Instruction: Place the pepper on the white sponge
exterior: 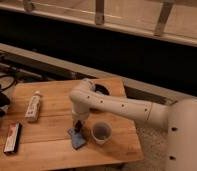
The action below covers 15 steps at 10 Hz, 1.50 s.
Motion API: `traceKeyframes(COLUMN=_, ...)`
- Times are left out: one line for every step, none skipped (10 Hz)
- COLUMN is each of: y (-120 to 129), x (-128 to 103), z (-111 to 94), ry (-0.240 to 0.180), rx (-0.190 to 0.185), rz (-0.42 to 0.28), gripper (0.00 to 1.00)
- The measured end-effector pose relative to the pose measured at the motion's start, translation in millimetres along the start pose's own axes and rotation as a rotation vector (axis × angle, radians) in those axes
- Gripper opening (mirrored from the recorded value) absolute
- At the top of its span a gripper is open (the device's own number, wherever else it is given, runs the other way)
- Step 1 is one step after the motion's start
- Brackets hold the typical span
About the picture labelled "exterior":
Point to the wooden table board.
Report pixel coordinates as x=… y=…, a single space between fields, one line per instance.
x=46 y=145

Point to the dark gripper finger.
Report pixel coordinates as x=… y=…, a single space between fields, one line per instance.
x=78 y=126

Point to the black red rectangular box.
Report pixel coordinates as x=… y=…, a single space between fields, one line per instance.
x=13 y=137

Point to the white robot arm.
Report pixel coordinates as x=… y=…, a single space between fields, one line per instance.
x=179 y=120

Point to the white tube bottle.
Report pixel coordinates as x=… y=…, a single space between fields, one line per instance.
x=32 y=111

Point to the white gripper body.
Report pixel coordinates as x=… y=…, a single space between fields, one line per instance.
x=80 y=114

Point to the clear plastic cup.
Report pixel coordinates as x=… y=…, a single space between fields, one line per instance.
x=101 y=132

